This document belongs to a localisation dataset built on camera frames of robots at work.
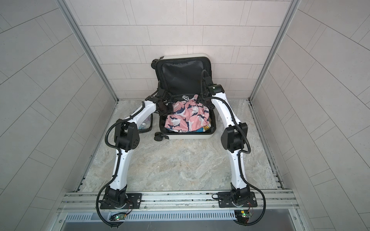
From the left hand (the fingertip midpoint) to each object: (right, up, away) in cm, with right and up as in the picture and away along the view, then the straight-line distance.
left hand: (176, 109), depth 100 cm
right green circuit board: (+36, -52, -32) cm, 70 cm away
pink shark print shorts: (+7, -5, -3) cm, 10 cm away
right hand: (+17, +5, -7) cm, 19 cm away
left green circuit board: (-22, -49, -36) cm, 65 cm away
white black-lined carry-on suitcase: (+4, +22, -6) cm, 24 cm away
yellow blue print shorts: (+19, -13, -7) cm, 24 cm away
